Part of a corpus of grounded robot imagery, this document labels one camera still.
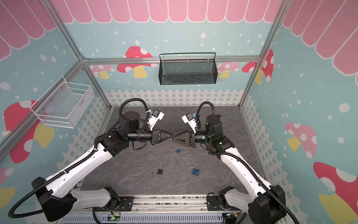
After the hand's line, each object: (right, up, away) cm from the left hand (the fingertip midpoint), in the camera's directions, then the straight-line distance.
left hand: (171, 139), depth 63 cm
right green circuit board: (+30, -41, +9) cm, 52 cm away
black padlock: (-9, -23, +23) cm, 33 cm away
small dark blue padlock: (+2, -12, +32) cm, 34 cm away
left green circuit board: (-33, -43, +10) cm, 55 cm away
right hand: (+1, -1, 0) cm, 1 cm away
